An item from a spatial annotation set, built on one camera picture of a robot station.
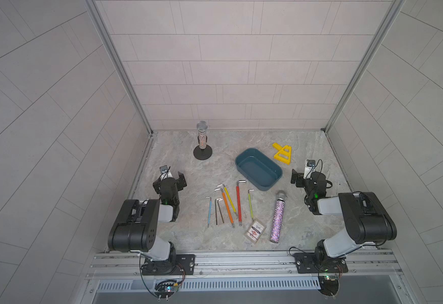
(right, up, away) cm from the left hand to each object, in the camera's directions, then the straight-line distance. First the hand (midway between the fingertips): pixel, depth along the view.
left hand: (172, 171), depth 93 cm
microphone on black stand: (+13, +10, +11) cm, 20 cm away
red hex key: (+33, -13, -5) cm, 36 cm away
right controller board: (+65, -38, -24) cm, 79 cm away
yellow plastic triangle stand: (+59, +8, +12) cm, 61 cm away
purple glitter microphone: (+51, -15, -10) cm, 54 cm away
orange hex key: (+27, -14, -5) cm, 31 cm away
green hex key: (+38, -13, -6) cm, 41 cm away
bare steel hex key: (+22, -17, -8) cm, 29 cm away
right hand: (+65, +2, +2) cm, 65 cm away
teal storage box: (+44, 0, +10) cm, 45 cm away
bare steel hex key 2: (+24, -16, -8) cm, 30 cm away
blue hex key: (+19, -17, -7) cm, 27 cm away
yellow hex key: (+28, -12, -4) cm, 31 cm away
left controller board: (+6, -37, -28) cm, 46 cm away
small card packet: (+39, -23, -14) cm, 47 cm away
